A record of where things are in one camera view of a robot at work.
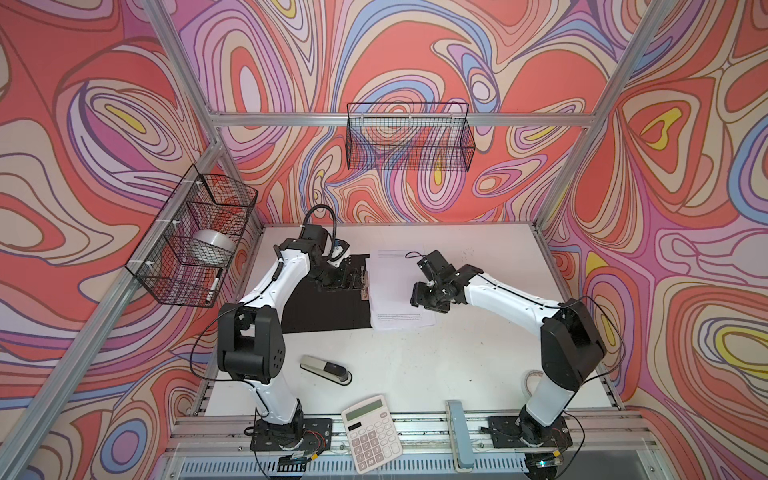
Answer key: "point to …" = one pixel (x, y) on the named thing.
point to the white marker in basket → (209, 296)
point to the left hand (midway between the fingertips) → (353, 284)
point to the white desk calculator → (371, 434)
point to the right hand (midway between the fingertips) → (421, 308)
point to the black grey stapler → (328, 370)
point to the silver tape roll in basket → (216, 239)
